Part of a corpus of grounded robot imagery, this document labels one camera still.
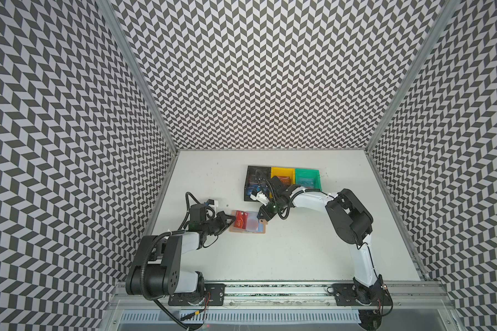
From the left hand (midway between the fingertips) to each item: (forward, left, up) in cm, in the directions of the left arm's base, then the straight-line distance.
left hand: (235, 219), depth 89 cm
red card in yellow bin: (+22, -24, -1) cm, 32 cm away
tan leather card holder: (-2, -8, -2) cm, 9 cm away
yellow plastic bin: (+23, -23, +4) cm, 33 cm away
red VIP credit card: (-1, -2, 0) cm, 2 cm away
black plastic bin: (+23, -10, -2) cm, 25 cm away
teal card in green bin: (+20, -36, -1) cm, 41 cm away
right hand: (+2, -11, -3) cm, 11 cm away
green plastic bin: (+22, -35, +5) cm, 41 cm away
